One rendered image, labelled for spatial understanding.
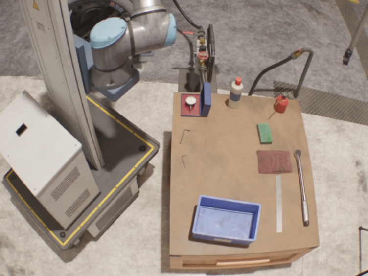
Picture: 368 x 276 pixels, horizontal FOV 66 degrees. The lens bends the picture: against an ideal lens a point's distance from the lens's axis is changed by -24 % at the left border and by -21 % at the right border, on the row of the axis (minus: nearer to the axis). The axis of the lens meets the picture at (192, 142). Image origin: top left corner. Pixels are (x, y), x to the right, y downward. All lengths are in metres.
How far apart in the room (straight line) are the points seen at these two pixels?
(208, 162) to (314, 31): 2.40
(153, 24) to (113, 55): 0.19
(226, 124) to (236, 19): 1.77
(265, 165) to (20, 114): 1.36
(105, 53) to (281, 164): 1.13
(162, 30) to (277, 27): 2.43
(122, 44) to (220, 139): 0.90
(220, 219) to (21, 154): 1.05
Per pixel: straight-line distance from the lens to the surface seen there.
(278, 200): 1.83
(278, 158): 1.92
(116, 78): 1.37
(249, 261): 1.86
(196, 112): 2.01
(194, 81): 2.78
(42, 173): 1.49
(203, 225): 1.70
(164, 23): 1.30
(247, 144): 1.94
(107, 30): 1.27
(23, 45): 3.67
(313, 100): 2.97
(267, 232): 1.75
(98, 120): 2.21
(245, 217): 1.74
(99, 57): 1.30
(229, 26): 3.42
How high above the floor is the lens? 2.08
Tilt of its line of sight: 58 degrees down
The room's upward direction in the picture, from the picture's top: 6 degrees clockwise
